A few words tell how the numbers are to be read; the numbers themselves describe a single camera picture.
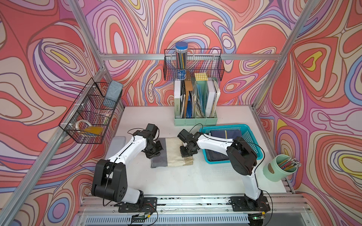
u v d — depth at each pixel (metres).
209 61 0.94
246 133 0.94
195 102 0.93
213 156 0.84
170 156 0.89
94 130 0.68
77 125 0.66
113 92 0.82
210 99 0.96
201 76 0.86
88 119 0.81
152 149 0.72
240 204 0.73
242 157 0.51
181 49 0.71
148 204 0.72
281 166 0.75
